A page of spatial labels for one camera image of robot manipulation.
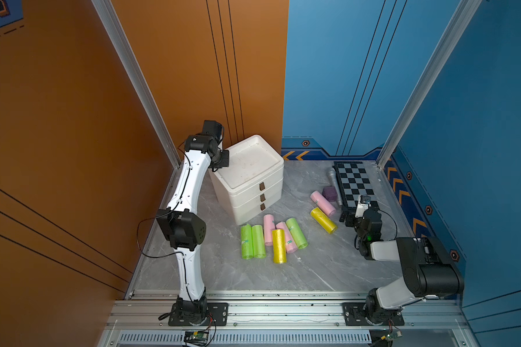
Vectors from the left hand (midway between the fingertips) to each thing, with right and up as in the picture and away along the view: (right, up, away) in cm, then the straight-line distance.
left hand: (221, 159), depth 88 cm
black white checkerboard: (+62, -9, +21) cm, 66 cm away
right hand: (+57, -20, +6) cm, 61 cm away
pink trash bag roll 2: (+19, -28, +3) cm, 35 cm away
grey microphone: (+52, -7, +22) cm, 57 cm away
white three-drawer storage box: (+13, -11, -7) cm, 18 cm away
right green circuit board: (+61, -58, -20) cm, 86 cm away
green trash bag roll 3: (+31, -31, +2) cm, 44 cm away
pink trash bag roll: (+45, -20, +11) cm, 50 cm away
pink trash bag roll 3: (+28, -34, -2) cm, 44 cm away
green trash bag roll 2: (+15, -35, -1) cm, 38 cm away
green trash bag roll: (+10, -34, -1) cm, 35 cm away
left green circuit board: (-5, -62, -16) cm, 64 cm away
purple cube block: (+49, -15, +14) cm, 53 cm away
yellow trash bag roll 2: (+24, -35, -3) cm, 42 cm away
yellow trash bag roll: (+43, -26, +6) cm, 51 cm away
